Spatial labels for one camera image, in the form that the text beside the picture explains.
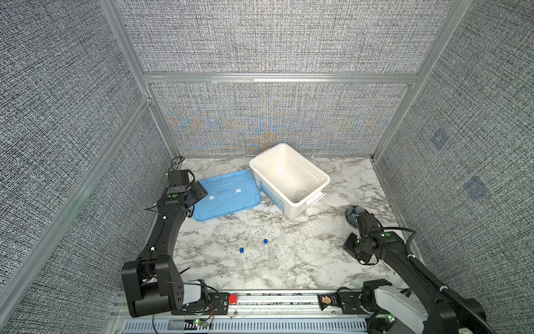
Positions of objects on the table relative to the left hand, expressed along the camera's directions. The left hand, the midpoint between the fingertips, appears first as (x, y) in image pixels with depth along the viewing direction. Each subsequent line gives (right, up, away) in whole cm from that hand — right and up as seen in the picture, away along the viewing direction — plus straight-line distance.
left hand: (198, 191), depth 86 cm
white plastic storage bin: (+40, +4, +22) cm, 46 cm away
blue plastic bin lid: (+9, -3, +18) cm, 21 cm away
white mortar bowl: (+45, -3, +16) cm, 48 cm away
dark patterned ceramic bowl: (+68, -11, +8) cm, 69 cm away
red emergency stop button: (+16, -40, -8) cm, 43 cm away
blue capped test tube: (+19, -27, -2) cm, 33 cm away
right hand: (+61, -23, -2) cm, 65 cm away
